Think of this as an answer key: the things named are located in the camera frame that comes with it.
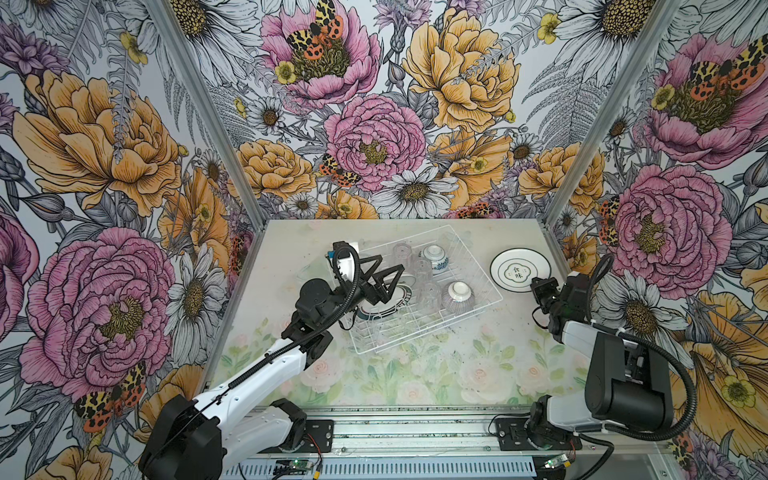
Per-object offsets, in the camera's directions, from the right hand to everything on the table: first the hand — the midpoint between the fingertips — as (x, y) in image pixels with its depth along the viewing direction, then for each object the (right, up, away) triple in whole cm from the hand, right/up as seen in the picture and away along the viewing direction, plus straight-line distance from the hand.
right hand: (530, 283), depth 92 cm
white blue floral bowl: (-27, +8, +11) cm, 30 cm away
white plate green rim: (-3, +4, +5) cm, 7 cm away
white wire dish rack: (-51, -15, -3) cm, 53 cm away
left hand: (-41, +5, -21) cm, 47 cm away
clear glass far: (-38, +10, +8) cm, 40 cm away
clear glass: (-31, -4, -3) cm, 31 cm away
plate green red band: (-40, -5, -1) cm, 40 cm away
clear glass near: (-32, +3, +3) cm, 33 cm away
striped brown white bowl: (-22, -5, 0) cm, 22 cm away
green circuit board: (-65, -40, -21) cm, 79 cm away
